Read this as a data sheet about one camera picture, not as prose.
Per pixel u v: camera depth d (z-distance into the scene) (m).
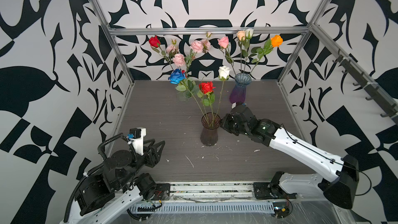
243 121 0.56
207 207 0.71
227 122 0.66
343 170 0.40
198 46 0.83
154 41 0.81
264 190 0.74
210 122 0.79
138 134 0.52
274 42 0.83
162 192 0.74
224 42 0.81
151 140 0.63
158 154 0.57
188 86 0.64
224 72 0.66
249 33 0.87
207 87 0.73
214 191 0.76
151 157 0.53
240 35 0.85
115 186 0.47
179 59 0.85
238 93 1.01
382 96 0.55
